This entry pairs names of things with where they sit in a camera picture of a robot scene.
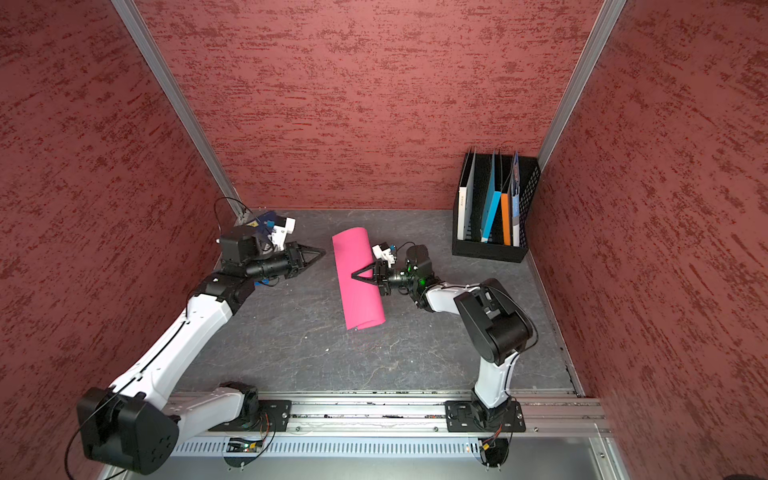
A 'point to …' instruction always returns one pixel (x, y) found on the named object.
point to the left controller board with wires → (241, 452)
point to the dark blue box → (267, 221)
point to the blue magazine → (515, 193)
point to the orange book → (505, 220)
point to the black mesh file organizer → (472, 246)
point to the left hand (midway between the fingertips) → (324, 259)
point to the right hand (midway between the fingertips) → (356, 284)
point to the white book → (462, 194)
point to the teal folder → (491, 205)
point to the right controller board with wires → (494, 449)
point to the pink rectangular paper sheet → (362, 299)
